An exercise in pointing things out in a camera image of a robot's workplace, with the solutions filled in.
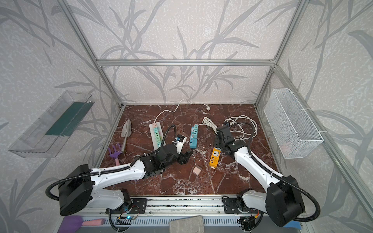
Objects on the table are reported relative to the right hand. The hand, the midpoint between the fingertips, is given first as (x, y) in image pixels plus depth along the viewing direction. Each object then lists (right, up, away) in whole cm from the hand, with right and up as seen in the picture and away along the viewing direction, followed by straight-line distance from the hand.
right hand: (219, 138), depth 86 cm
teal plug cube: (-14, +6, +12) cm, 19 cm away
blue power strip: (-16, -5, +8) cm, 18 cm away
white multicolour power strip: (-40, -6, +7) cm, 41 cm away
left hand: (-18, -6, -7) cm, 20 cm away
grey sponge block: (-16, -37, -20) cm, 45 cm away
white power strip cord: (-4, +21, +32) cm, 39 cm away
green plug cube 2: (-38, -2, +5) cm, 38 cm away
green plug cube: (-39, +1, +7) cm, 40 cm away
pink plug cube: (-43, +7, +13) cm, 45 cm away
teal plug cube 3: (-41, +4, +10) cm, 43 cm away
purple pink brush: (-74, -38, -18) cm, 85 cm away
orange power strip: (-2, -12, +2) cm, 13 cm away
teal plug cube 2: (-14, +2, +8) cm, 17 cm away
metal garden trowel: (-64, +1, +16) cm, 66 cm away
